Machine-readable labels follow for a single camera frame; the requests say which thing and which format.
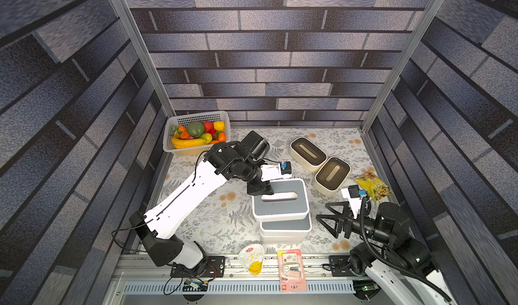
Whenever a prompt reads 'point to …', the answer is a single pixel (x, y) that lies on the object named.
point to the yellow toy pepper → (220, 125)
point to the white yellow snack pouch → (251, 256)
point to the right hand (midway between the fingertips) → (320, 210)
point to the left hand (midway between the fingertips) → (271, 182)
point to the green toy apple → (206, 136)
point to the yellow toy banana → (178, 143)
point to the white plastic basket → (175, 120)
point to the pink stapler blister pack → (291, 270)
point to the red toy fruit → (209, 127)
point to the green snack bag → (371, 183)
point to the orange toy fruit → (222, 137)
